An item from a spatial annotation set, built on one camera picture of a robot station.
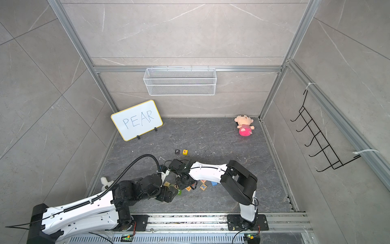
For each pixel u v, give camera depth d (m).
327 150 0.64
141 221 0.76
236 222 0.73
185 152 0.98
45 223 0.41
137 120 1.02
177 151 0.98
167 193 0.65
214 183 0.86
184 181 0.76
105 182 0.83
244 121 1.11
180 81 1.00
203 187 0.84
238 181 0.50
